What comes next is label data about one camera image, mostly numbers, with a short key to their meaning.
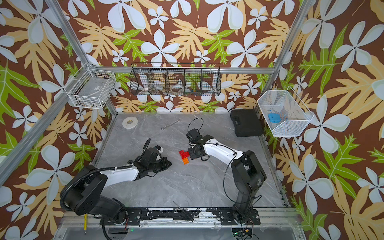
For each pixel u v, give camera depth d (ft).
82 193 1.44
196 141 2.17
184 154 3.06
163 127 3.64
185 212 2.48
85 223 2.39
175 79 3.18
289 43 2.62
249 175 1.53
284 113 2.71
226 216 2.43
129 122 3.76
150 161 2.33
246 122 3.53
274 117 2.70
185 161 3.02
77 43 2.64
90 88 2.80
